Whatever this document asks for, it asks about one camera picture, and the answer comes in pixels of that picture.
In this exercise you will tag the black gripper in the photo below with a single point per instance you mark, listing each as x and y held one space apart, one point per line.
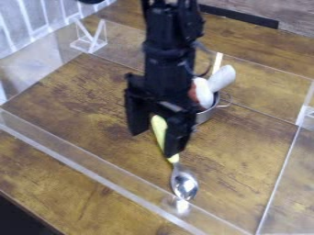
160 92

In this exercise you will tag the silver metal pot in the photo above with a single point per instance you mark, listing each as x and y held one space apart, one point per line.
223 100

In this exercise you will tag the white and brown plush mushroom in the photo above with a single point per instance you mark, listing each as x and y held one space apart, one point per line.
205 87

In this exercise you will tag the yellow handled metal spoon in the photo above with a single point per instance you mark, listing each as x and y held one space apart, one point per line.
184 181

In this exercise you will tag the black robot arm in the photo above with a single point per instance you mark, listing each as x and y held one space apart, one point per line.
174 26

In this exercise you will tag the clear acrylic triangle stand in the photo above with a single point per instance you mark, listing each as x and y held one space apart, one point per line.
88 42

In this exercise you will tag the black strip on table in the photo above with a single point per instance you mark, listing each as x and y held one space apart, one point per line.
261 21

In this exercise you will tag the clear acrylic barrier wall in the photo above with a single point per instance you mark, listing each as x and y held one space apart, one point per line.
179 211

